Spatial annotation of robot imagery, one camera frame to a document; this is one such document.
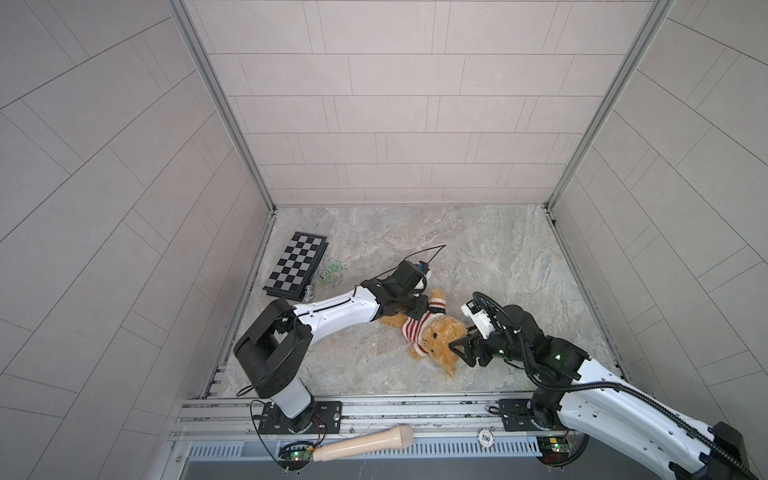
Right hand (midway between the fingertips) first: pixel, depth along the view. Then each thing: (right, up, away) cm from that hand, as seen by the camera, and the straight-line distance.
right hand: (456, 345), depth 74 cm
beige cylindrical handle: (-17, -18, -8) cm, 26 cm away
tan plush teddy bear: (-5, +4, -2) cm, 6 cm away
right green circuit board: (+22, -22, -6) cm, 31 cm away
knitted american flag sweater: (-11, +2, +5) cm, 12 cm away
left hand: (-5, +8, +10) cm, 14 cm away
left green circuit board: (-37, -21, -9) cm, 43 cm away
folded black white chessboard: (-47, +17, +21) cm, 54 cm away
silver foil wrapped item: (-42, +9, +17) cm, 47 cm away
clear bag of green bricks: (-37, +15, +23) cm, 46 cm away
